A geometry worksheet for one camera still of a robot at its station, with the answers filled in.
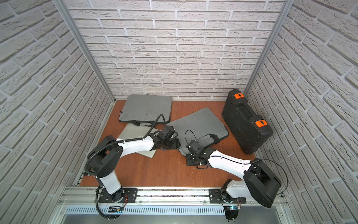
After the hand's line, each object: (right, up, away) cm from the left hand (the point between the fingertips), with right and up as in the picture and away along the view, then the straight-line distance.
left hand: (180, 144), depth 90 cm
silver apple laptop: (-36, +7, +11) cm, 38 cm away
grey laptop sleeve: (+17, +11, +11) cm, 23 cm away
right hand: (+6, -10, -5) cm, 13 cm away
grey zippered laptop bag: (-28, +23, +20) cm, 42 cm away
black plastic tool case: (+40, +11, -12) cm, 43 cm away
